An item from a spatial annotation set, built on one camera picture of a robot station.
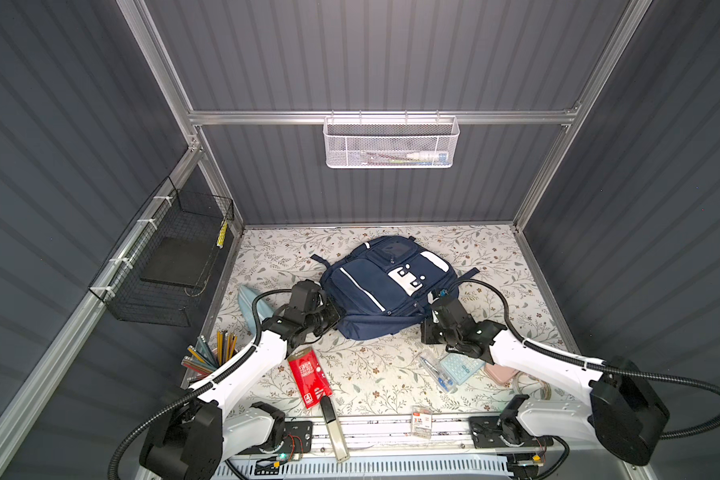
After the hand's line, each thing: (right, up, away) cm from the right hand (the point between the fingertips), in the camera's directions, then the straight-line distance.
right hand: (426, 328), depth 86 cm
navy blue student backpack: (-11, +13, +5) cm, 18 cm away
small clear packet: (-4, -20, -12) cm, 24 cm away
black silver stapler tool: (-27, -17, -12) cm, 34 cm away
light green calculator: (+9, -10, -3) cm, 14 cm away
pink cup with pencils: (-59, -5, -11) cm, 60 cm away
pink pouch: (+20, -11, -6) cm, 24 cm away
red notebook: (-33, -13, -3) cm, 36 cm away
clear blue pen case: (+3, -12, -3) cm, 13 cm away
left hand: (-23, +6, -2) cm, 24 cm away
